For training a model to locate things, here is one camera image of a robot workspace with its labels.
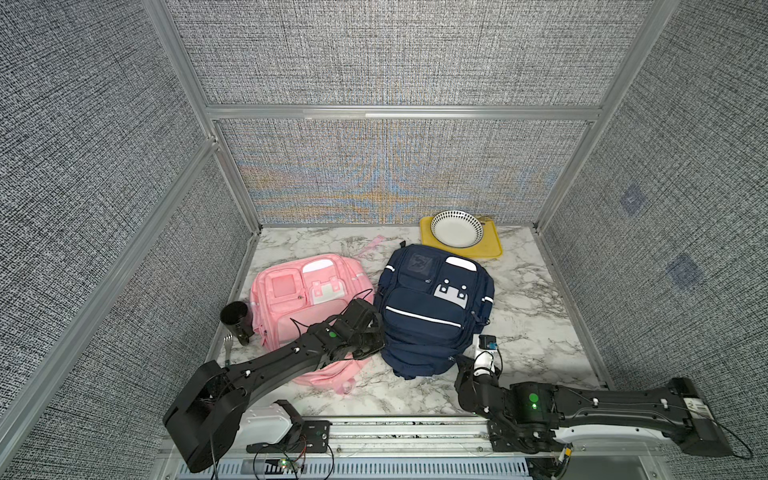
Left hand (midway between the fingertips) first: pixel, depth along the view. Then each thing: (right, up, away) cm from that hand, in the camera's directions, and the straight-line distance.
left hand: (396, 340), depth 81 cm
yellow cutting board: (+36, +26, +33) cm, 56 cm away
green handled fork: (-50, -3, +9) cm, 51 cm away
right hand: (+15, -3, -4) cm, 16 cm away
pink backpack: (-31, +10, +12) cm, 35 cm away
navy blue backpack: (+12, +8, +14) cm, 20 cm away
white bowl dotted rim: (+26, +33, +38) cm, 57 cm away
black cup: (-49, +4, +12) cm, 50 cm away
